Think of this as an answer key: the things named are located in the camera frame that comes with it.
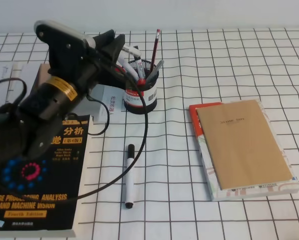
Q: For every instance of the grey pen in holder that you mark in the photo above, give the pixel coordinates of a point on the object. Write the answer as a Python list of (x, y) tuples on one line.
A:
[(152, 75)]

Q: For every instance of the red book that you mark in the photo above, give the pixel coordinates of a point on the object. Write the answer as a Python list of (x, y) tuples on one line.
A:
[(194, 116)]

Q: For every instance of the white marker in holder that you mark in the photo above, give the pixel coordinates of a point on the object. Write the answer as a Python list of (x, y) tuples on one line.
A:
[(129, 69)]

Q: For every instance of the red cap marker in holder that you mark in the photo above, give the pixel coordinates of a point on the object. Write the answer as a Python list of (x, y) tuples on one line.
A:
[(120, 71)]

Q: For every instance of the robot photo brochure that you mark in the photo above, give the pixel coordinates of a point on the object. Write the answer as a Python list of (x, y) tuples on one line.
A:
[(111, 97)]

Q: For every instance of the white patterned book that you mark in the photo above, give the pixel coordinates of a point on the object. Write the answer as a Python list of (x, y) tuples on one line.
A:
[(261, 190)]

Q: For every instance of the black image processing textbook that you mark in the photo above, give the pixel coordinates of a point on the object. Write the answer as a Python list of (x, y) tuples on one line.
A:
[(36, 201)]

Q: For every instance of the brown kraft notebook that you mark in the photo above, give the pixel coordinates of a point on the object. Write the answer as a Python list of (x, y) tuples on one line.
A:
[(242, 147)]

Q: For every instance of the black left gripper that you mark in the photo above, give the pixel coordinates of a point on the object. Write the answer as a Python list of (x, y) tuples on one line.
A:
[(76, 68)]

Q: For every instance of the white paper sheet under brochure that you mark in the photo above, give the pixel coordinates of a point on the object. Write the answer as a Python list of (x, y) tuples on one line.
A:
[(18, 75)]

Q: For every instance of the black white marker on table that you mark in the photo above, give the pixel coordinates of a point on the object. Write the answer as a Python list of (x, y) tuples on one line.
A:
[(129, 178)]

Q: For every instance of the black cap marker in holder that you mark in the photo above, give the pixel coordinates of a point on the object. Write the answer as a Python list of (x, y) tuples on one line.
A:
[(139, 66)]

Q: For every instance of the lying marker red black ends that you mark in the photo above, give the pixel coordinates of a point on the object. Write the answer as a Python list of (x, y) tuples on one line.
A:
[(141, 82)]

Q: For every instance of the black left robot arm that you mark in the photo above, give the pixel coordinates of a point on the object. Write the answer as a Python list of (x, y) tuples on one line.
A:
[(28, 126)]

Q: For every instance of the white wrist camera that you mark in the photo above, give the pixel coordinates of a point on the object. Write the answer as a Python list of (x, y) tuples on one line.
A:
[(66, 30)]

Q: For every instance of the red pencil with eraser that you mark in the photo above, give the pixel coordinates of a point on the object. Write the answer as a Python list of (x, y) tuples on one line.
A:
[(154, 52)]

